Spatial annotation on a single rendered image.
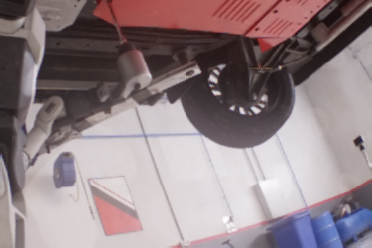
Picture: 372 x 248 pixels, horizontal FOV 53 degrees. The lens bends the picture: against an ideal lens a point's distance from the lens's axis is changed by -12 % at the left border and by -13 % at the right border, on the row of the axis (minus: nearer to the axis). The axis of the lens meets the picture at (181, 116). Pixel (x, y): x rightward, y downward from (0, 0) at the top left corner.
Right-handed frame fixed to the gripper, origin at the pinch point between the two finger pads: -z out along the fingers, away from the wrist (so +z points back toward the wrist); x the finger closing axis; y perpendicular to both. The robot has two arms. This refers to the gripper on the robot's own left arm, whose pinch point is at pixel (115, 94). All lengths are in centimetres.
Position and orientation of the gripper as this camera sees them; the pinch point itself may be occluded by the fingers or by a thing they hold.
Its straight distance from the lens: 153.5
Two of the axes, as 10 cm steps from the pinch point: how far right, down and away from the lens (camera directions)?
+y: 1.5, -4.5, -8.8
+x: 3.6, 8.6, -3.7
